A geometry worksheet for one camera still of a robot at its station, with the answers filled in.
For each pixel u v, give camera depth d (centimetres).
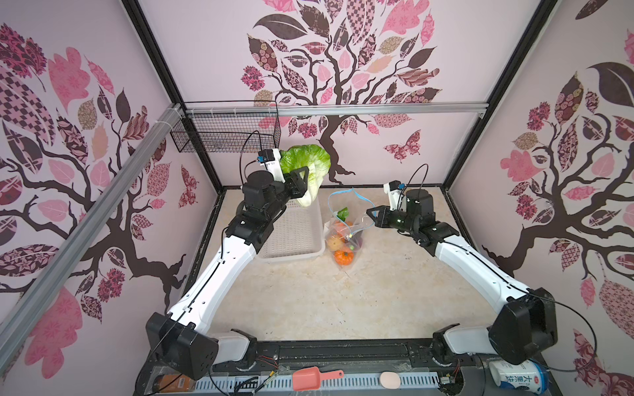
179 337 37
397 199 75
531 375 64
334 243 87
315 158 73
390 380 70
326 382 70
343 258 90
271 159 58
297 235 100
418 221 61
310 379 70
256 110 92
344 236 78
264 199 51
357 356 75
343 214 92
